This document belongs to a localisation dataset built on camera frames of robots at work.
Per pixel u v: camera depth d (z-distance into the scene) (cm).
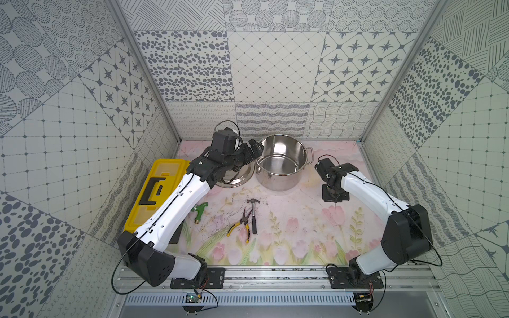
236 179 101
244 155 64
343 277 74
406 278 75
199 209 92
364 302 73
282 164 108
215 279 73
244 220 88
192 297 71
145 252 38
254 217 90
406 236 43
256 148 65
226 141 53
